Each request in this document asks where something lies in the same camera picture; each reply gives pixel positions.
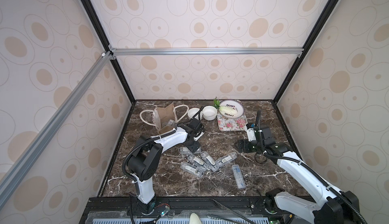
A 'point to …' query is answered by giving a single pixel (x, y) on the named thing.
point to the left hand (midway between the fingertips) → (195, 143)
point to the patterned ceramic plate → (233, 103)
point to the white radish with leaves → (225, 109)
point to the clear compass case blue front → (238, 176)
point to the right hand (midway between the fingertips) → (247, 142)
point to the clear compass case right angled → (227, 158)
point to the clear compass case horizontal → (185, 150)
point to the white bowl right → (209, 112)
